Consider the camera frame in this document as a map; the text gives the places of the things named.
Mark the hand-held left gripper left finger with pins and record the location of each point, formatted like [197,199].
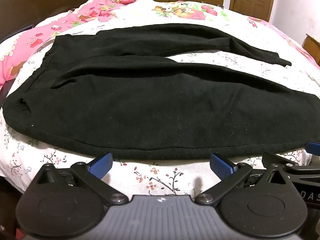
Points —
[101,165]

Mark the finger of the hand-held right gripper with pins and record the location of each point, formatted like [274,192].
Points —
[277,158]
[313,145]

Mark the white floral bed sheet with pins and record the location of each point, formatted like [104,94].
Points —
[160,177]

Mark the dark wooden headboard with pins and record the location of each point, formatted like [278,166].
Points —
[37,0]

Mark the black pants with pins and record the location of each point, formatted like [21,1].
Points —
[150,105]

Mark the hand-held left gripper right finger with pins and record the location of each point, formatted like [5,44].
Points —
[222,166]

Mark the wooden nightstand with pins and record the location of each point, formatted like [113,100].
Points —
[313,47]

